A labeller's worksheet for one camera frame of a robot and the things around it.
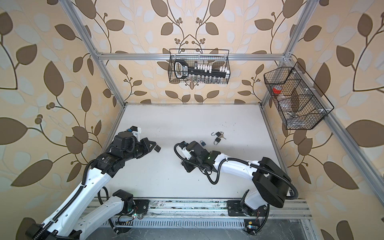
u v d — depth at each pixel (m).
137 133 0.69
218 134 1.03
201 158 0.63
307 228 0.69
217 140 1.00
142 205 0.75
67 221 0.40
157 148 0.75
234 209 0.73
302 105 0.73
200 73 0.86
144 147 0.65
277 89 0.87
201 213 0.74
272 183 0.42
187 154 0.73
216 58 0.91
